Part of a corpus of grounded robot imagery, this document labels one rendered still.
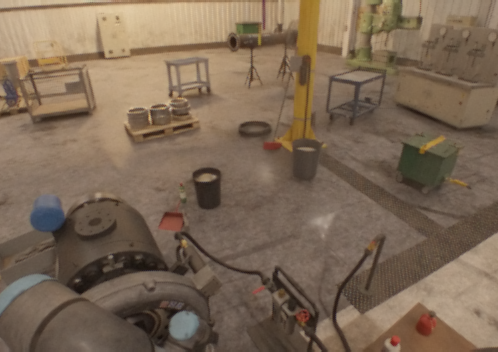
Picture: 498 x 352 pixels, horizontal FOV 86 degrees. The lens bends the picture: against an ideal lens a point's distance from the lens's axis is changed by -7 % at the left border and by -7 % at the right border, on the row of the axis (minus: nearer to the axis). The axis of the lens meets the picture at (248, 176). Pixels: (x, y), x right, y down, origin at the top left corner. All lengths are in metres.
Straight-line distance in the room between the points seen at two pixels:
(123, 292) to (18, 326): 0.74
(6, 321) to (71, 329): 0.12
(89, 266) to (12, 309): 1.02
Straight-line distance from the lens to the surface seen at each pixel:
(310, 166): 3.63
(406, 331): 1.82
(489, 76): 6.75
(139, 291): 1.27
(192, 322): 1.03
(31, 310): 0.55
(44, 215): 1.81
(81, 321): 0.51
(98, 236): 1.67
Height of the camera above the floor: 1.89
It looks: 30 degrees down
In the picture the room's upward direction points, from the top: 1 degrees counter-clockwise
